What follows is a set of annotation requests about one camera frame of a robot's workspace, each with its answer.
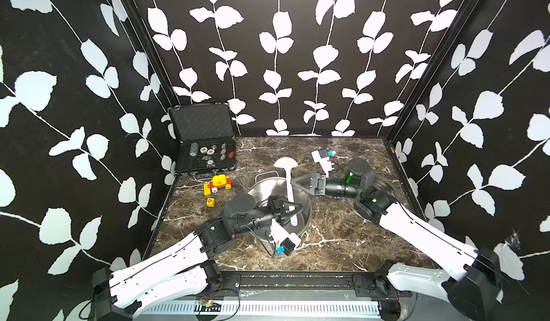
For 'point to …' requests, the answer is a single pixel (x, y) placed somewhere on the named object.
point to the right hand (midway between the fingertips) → (293, 184)
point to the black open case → (207, 137)
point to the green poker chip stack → (194, 149)
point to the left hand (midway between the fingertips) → (298, 196)
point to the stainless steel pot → (268, 184)
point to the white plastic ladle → (288, 163)
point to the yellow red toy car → (217, 181)
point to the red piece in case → (230, 155)
